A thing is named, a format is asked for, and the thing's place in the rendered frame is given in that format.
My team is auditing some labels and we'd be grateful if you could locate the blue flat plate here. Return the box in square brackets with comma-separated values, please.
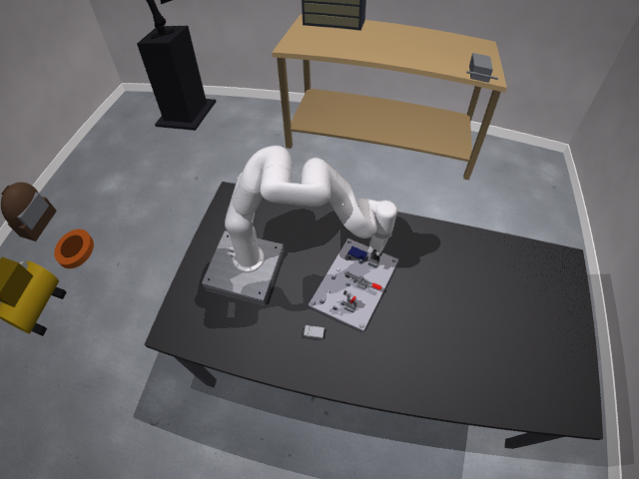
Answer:
[347, 246, 367, 262]

